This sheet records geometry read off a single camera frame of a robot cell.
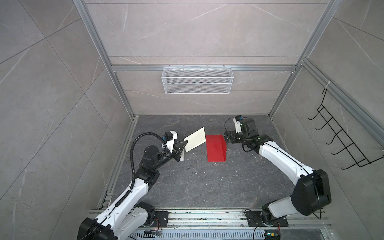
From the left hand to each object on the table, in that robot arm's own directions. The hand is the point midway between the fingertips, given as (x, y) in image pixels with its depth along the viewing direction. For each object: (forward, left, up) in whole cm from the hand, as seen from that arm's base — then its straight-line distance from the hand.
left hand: (186, 138), depth 71 cm
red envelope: (+11, -20, -28) cm, 36 cm away
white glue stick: (+5, +4, -27) cm, 27 cm away
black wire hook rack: (-17, -70, +6) cm, 72 cm away
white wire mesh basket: (+47, -8, +2) cm, 48 cm away
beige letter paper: (+1, -5, -3) cm, 6 cm away
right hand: (+11, -26, -10) cm, 30 cm away
